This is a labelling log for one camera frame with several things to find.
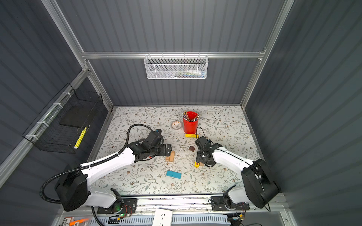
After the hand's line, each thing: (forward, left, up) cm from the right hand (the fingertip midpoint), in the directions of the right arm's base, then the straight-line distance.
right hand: (203, 160), depth 88 cm
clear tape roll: (+29, +19, -1) cm, 35 cm away
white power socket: (-30, +22, +3) cm, 38 cm away
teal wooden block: (-9, +18, 0) cm, 20 cm away
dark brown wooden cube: (+9, +7, -2) cm, 12 cm away
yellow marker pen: (+18, +7, 0) cm, 19 cm away
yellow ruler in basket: (0, +63, +28) cm, 68 cm away
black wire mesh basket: (+7, +76, +29) cm, 82 cm away
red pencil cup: (+22, +8, +10) cm, 26 cm away
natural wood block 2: (-4, +2, +3) cm, 6 cm away
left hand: (+3, +23, +10) cm, 25 cm away
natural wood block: (+1, +23, 0) cm, 23 cm away
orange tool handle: (-33, +67, +1) cm, 74 cm away
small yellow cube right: (-3, +5, 0) cm, 5 cm away
